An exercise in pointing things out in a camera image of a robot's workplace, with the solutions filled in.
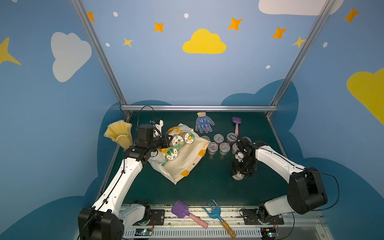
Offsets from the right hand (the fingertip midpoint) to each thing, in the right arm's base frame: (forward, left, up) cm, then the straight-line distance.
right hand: (238, 173), depth 84 cm
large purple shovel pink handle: (-20, +31, -4) cm, 37 cm away
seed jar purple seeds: (+24, +10, -1) cm, 26 cm away
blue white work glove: (+42, +21, -6) cm, 47 cm away
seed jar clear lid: (+26, -10, 0) cm, 27 cm away
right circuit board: (-27, -12, -6) cm, 30 cm away
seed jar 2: (+17, +7, -1) cm, 19 cm away
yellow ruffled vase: (+16, +71, +11) cm, 74 cm away
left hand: (+10, +36, +19) cm, 42 cm away
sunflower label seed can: (+21, +30, +4) cm, 37 cm away
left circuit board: (-30, +48, -5) cm, 57 cm away
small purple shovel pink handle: (+46, -6, -5) cm, 46 cm away
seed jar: (+17, +14, -1) cm, 22 cm away
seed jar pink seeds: (+25, +2, 0) cm, 25 cm away
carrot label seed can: (+16, +37, +6) cm, 40 cm away
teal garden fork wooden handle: (-20, +13, -4) cm, 25 cm away
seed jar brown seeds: (+25, +19, -1) cm, 31 cm away
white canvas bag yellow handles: (+9, +29, +1) cm, 31 cm away
